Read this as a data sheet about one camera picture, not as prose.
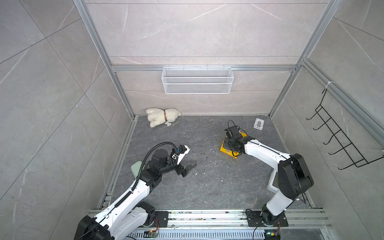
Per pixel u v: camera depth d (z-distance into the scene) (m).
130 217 0.57
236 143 0.67
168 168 0.66
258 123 1.14
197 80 1.00
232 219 0.75
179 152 0.63
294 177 0.46
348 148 0.65
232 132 0.72
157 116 1.07
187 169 0.67
